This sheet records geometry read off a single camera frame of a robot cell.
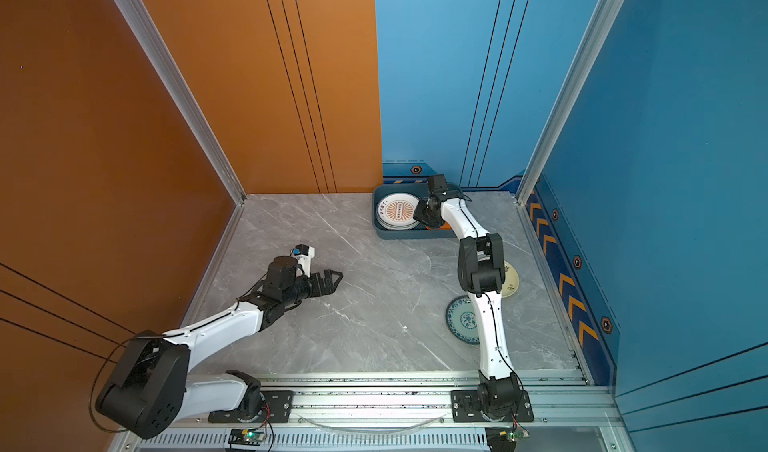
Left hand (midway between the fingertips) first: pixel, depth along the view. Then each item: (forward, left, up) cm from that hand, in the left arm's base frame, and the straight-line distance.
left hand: (333, 274), depth 88 cm
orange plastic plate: (+5, -32, +17) cm, 36 cm away
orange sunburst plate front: (+29, -19, -4) cm, 35 cm away
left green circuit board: (-39, +18, -10) cm, 44 cm away
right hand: (+26, -26, -4) cm, 37 cm away
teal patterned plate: (-10, -38, -8) cm, 40 cm away
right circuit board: (-39, -45, -10) cm, 60 cm away
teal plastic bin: (+42, -28, -5) cm, 50 cm away
